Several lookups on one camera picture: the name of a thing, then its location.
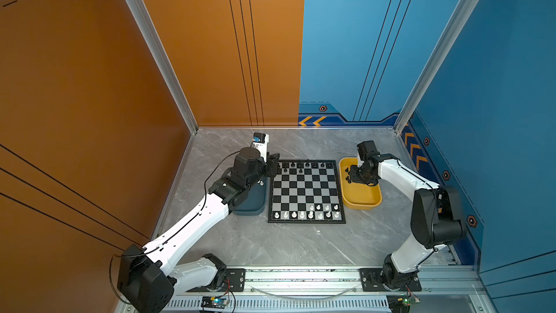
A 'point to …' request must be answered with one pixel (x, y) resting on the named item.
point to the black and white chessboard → (306, 191)
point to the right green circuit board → (407, 302)
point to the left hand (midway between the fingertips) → (275, 152)
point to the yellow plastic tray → (358, 195)
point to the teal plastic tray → (258, 201)
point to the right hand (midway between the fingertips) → (353, 177)
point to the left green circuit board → (213, 302)
